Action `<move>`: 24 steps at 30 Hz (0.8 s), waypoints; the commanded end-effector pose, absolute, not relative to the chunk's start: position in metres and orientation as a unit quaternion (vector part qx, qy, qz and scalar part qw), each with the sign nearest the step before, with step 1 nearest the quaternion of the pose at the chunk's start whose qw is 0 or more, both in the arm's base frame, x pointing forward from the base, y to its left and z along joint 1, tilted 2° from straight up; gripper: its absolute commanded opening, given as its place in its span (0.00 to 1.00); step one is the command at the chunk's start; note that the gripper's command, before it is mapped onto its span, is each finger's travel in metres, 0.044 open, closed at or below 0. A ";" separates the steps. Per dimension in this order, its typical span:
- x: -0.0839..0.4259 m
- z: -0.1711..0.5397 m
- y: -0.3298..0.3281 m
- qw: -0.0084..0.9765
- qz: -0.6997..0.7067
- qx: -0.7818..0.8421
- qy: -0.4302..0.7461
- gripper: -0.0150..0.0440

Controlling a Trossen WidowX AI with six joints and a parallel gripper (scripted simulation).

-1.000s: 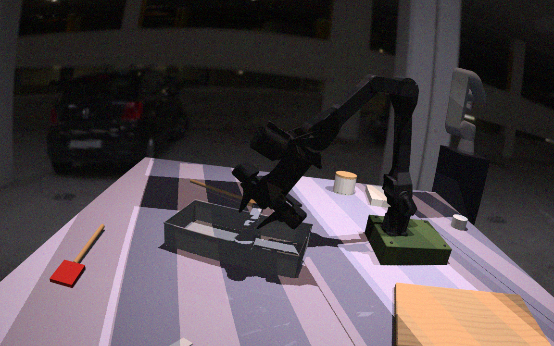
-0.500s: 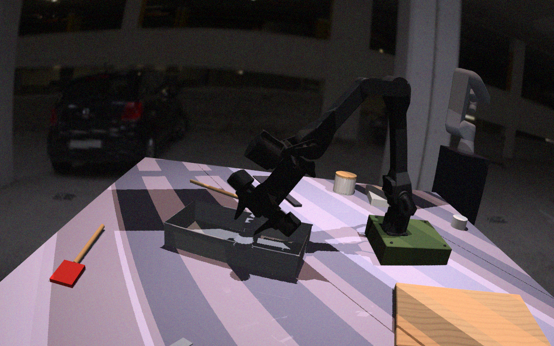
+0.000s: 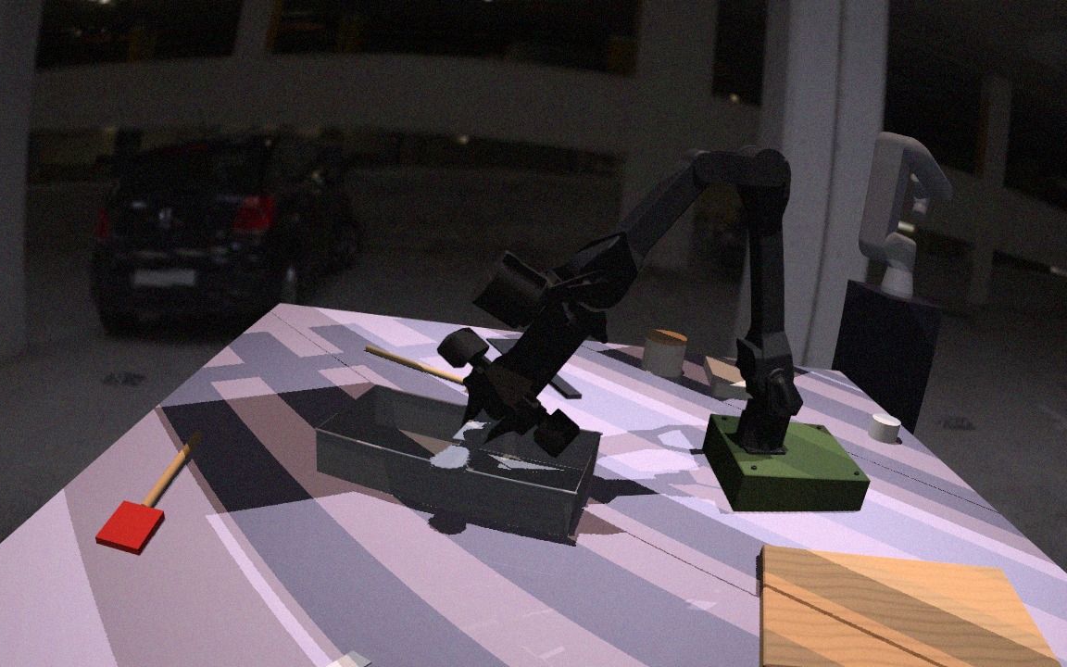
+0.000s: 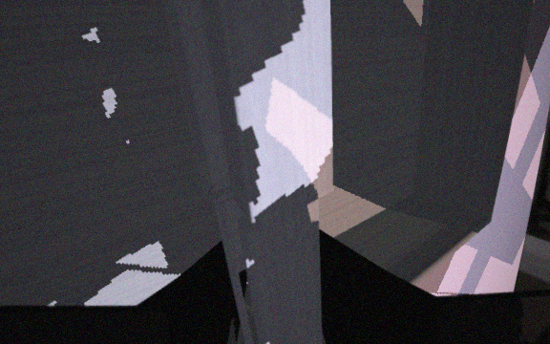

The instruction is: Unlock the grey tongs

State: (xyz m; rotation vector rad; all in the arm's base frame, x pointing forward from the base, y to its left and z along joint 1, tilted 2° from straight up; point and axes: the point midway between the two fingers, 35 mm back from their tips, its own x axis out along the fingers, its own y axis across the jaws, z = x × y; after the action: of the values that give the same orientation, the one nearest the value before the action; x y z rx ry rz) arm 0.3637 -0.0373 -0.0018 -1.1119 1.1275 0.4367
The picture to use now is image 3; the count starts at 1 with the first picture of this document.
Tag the light wooden board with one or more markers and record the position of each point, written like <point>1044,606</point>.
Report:
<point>827,609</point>

